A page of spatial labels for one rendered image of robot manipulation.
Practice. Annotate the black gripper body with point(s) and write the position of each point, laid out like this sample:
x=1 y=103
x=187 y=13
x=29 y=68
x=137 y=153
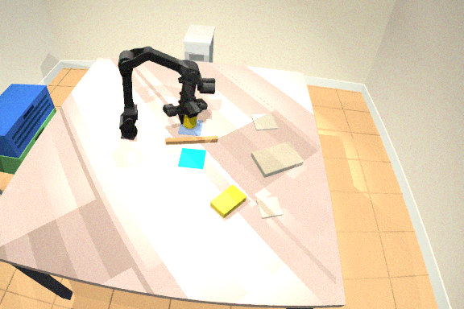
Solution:
x=171 y=110

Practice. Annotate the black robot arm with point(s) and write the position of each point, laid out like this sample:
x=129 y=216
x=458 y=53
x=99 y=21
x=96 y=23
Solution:
x=191 y=79

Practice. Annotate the cream flat rectangular block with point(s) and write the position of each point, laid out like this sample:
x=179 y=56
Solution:
x=276 y=159

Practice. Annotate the olive-yellow cup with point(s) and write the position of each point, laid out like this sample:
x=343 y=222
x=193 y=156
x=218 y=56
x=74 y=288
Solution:
x=189 y=122

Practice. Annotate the yellow rectangular block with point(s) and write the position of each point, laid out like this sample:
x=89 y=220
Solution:
x=228 y=201

